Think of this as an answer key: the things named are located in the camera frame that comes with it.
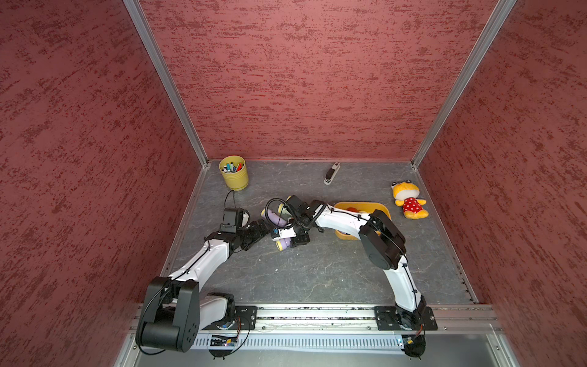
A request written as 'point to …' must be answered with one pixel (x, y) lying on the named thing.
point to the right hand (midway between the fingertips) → (293, 239)
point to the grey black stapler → (332, 173)
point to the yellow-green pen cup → (234, 170)
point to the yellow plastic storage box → (366, 208)
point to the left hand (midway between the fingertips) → (265, 236)
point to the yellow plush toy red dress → (406, 193)
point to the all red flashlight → (352, 209)
